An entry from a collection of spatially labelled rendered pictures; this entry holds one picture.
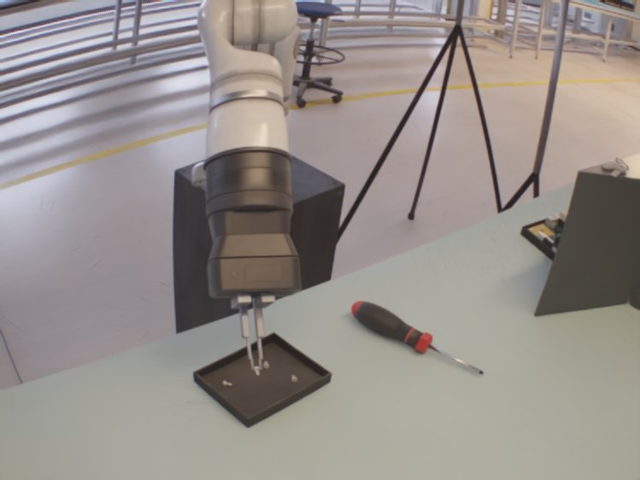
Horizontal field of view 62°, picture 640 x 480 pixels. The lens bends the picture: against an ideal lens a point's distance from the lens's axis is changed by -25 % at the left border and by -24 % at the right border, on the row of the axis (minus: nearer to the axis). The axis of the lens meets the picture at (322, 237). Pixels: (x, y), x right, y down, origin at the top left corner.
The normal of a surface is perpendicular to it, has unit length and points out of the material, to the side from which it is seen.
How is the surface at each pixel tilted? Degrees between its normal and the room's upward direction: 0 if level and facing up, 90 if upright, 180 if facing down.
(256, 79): 46
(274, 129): 55
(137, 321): 0
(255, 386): 0
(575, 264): 90
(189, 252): 90
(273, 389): 0
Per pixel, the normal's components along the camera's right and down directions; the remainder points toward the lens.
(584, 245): 0.19, 0.54
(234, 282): 0.25, -0.22
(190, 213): -0.70, 0.30
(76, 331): 0.12, -0.84
